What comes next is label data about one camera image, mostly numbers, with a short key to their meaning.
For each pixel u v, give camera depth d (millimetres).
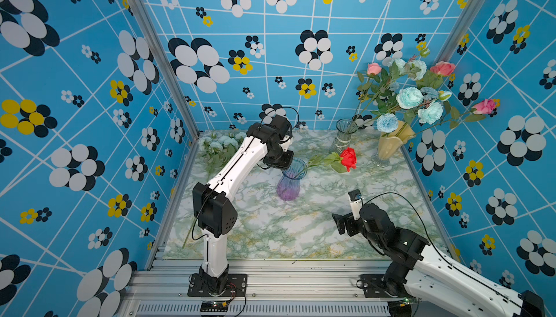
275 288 737
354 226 676
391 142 908
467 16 756
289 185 963
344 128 990
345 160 718
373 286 680
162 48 866
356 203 665
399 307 706
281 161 721
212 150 1081
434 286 568
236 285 730
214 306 721
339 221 683
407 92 677
